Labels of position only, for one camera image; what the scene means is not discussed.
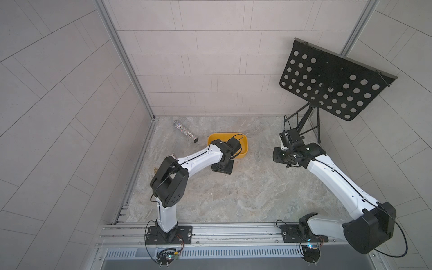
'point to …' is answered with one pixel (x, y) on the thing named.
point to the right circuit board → (311, 253)
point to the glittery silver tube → (178, 125)
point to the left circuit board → (165, 257)
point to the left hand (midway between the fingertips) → (228, 170)
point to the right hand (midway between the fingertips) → (273, 155)
